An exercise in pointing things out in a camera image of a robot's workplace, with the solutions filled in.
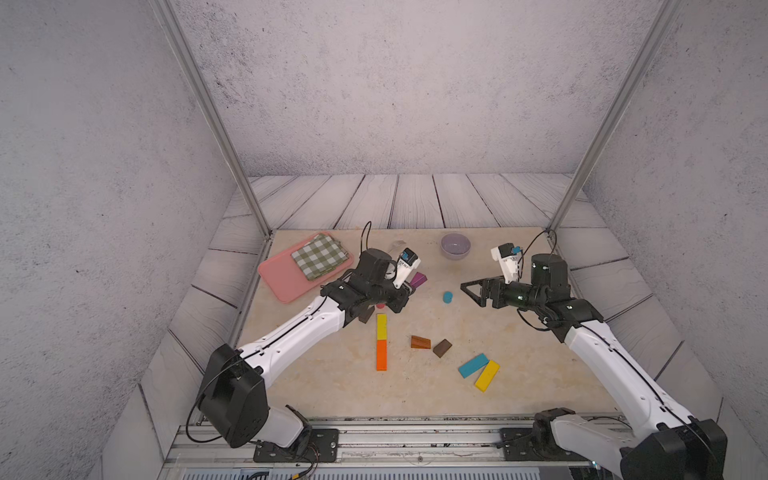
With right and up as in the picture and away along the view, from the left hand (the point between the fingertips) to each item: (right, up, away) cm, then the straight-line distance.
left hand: (417, 289), depth 79 cm
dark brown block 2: (+8, -19, +11) cm, 23 cm away
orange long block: (-10, -21, +10) cm, 25 cm away
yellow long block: (-10, -13, +15) cm, 22 cm away
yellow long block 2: (+20, -25, +6) cm, 32 cm away
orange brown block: (+2, -17, +13) cm, 22 cm away
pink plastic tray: (-45, 0, +29) cm, 53 cm away
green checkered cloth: (-33, +8, +32) cm, 47 cm away
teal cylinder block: (+11, -5, +20) cm, 23 cm away
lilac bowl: (+17, +12, +34) cm, 40 cm away
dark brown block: (-15, -10, +17) cm, 25 cm away
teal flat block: (+16, -23, +8) cm, 29 cm away
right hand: (+14, +2, -3) cm, 14 cm away
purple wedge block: (0, +3, -1) cm, 3 cm away
